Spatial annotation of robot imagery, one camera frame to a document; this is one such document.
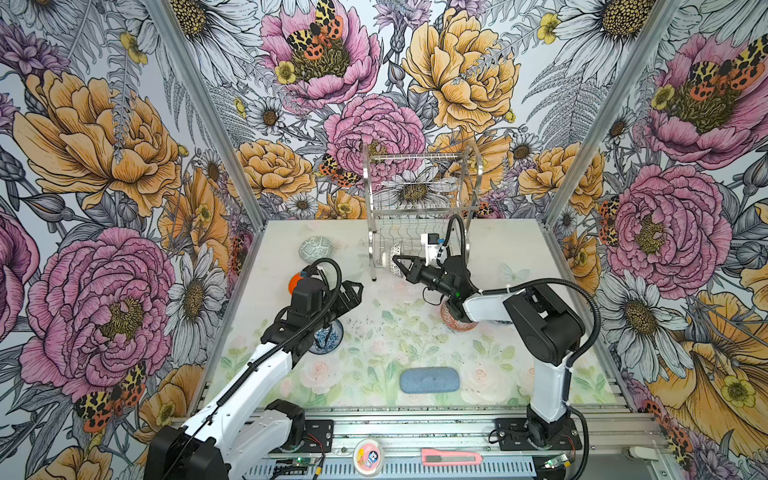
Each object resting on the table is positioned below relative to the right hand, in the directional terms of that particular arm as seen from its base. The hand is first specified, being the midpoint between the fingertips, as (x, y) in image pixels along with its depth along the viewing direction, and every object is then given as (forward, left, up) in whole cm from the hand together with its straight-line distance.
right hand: (394, 264), depth 88 cm
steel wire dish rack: (+37, -8, -5) cm, 38 cm away
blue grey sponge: (-28, -8, -14) cm, 32 cm away
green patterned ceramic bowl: (+20, +29, -15) cm, 38 cm away
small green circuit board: (-45, +23, -17) cm, 53 cm away
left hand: (-11, +12, -2) cm, 16 cm away
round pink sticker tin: (-45, +7, -6) cm, 46 cm away
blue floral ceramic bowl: (-23, +16, +2) cm, 28 cm away
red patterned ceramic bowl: (-18, -14, -1) cm, 23 cm away
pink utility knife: (-45, -8, -16) cm, 48 cm away
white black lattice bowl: (+3, 0, +2) cm, 4 cm away
